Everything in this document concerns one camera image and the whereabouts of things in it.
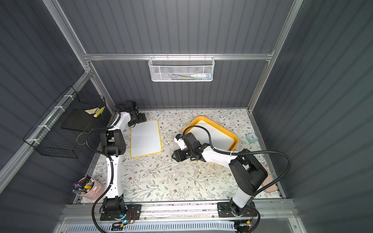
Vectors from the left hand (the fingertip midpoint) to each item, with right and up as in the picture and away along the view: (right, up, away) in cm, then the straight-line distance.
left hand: (142, 119), depth 110 cm
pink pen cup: (-13, -34, -40) cm, 54 cm away
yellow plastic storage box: (+56, -5, -6) cm, 56 cm away
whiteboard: (+5, -14, -8) cm, 17 cm away
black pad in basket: (-21, -1, -36) cm, 42 cm away
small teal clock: (+80, -13, -11) cm, 81 cm away
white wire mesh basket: (+30, +40, +1) cm, 50 cm away
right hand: (+29, -22, -25) cm, 44 cm away
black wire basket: (-28, -7, -39) cm, 49 cm away
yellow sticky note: (-19, +4, -29) cm, 35 cm away
